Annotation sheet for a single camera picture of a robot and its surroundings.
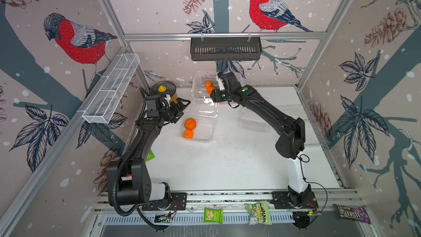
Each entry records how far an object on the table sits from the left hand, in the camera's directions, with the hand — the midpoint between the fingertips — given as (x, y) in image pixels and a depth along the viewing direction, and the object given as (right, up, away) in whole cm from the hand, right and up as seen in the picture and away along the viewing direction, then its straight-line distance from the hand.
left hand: (190, 103), depth 82 cm
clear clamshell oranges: (+3, -13, +18) cm, 23 cm away
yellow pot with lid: (-20, +9, +21) cm, 30 cm away
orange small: (-2, -18, +10) cm, 21 cm away
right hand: (+14, +6, +6) cm, 16 cm away
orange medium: (-2, -13, +12) cm, 18 cm away
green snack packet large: (+32, -48, -13) cm, 59 cm away
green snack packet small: (+11, -48, -13) cm, 51 cm away
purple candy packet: (+73, -48, -13) cm, 88 cm away
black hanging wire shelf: (+22, +36, +23) cm, 48 cm away
